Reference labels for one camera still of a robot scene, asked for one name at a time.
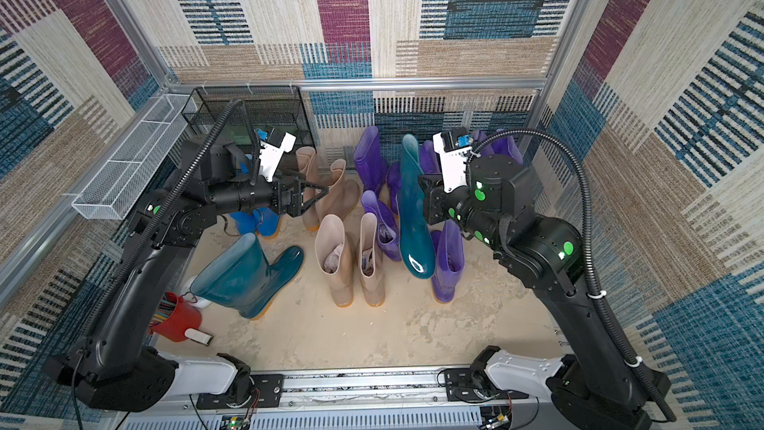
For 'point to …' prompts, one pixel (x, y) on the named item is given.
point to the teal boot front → (417, 249)
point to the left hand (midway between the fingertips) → (315, 183)
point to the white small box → (200, 337)
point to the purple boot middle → (386, 232)
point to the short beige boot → (335, 258)
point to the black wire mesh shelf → (279, 107)
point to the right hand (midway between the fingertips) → (426, 184)
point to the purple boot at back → (370, 159)
